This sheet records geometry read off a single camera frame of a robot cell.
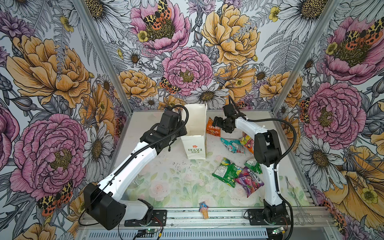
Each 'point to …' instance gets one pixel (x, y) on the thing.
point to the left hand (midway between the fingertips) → (183, 130)
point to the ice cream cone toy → (203, 208)
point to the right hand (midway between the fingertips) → (218, 129)
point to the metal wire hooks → (303, 215)
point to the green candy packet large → (227, 172)
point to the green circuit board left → (151, 230)
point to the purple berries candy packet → (249, 181)
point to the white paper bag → (194, 143)
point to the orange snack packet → (211, 129)
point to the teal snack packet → (233, 146)
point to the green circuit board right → (277, 231)
